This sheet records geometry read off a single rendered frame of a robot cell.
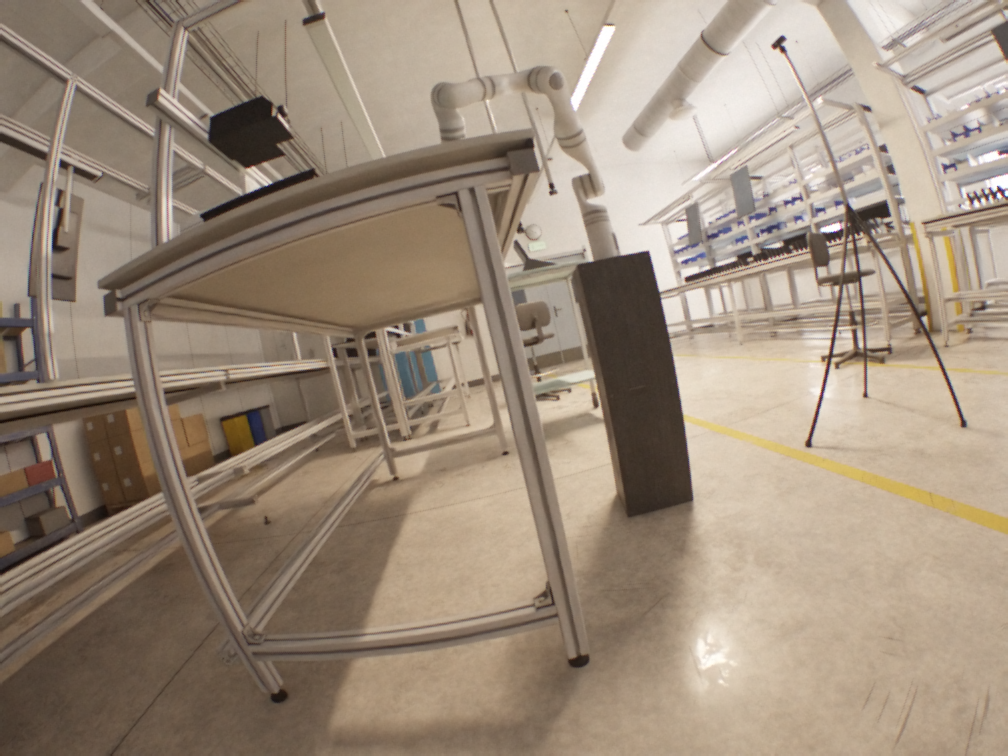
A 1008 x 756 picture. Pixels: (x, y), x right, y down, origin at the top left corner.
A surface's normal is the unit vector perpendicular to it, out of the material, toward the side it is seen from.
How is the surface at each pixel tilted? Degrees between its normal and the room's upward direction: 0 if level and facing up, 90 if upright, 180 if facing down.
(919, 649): 0
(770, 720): 0
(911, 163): 90
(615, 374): 90
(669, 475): 90
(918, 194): 90
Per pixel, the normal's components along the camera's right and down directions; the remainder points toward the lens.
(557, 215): 0.08, 0.07
